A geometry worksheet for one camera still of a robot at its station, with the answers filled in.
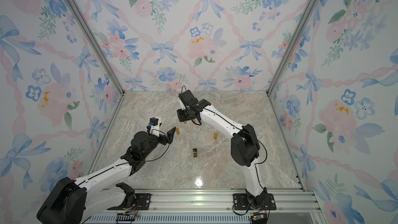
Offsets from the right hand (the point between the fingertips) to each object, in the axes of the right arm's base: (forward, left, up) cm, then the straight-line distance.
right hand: (181, 115), depth 88 cm
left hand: (-8, +5, +2) cm, 10 cm away
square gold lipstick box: (-15, -8, -15) cm, 23 cm away
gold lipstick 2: (-6, -20, -13) cm, 24 cm away
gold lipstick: (+5, 0, -15) cm, 16 cm away
